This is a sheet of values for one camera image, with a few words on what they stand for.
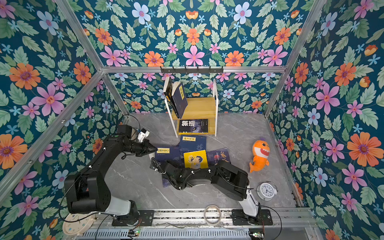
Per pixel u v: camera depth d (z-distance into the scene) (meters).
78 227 0.69
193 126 1.04
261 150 0.89
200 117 0.92
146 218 0.73
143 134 0.80
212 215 0.76
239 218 0.71
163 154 0.84
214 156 0.94
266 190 0.78
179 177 0.65
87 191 0.43
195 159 0.91
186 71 0.91
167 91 0.76
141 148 0.73
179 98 0.87
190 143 1.00
